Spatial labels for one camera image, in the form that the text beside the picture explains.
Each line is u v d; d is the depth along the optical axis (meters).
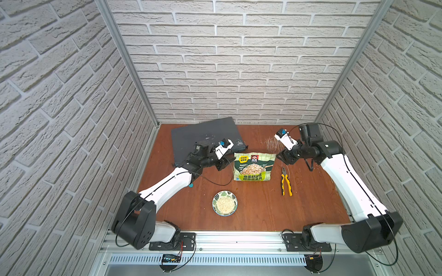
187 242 0.73
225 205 0.81
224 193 0.83
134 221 0.41
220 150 0.68
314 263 0.69
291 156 0.67
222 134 1.14
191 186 0.90
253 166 0.84
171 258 0.71
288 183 0.91
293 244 0.73
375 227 0.38
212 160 0.70
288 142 0.64
